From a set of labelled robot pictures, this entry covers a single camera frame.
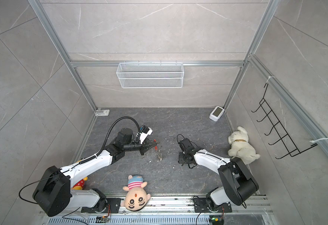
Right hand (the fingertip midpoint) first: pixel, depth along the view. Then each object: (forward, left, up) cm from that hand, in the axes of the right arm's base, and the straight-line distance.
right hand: (183, 157), depth 92 cm
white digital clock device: (+35, -30, +4) cm, 47 cm away
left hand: (+1, +17, +19) cm, 25 cm away
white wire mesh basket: (+51, +23, +30) cm, 63 cm away
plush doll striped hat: (-25, +26, +9) cm, 37 cm away
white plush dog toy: (+1, -35, +9) cm, 36 cm away
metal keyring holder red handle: (+2, +16, 0) cm, 16 cm away
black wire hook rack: (-6, -45, +31) cm, 55 cm away
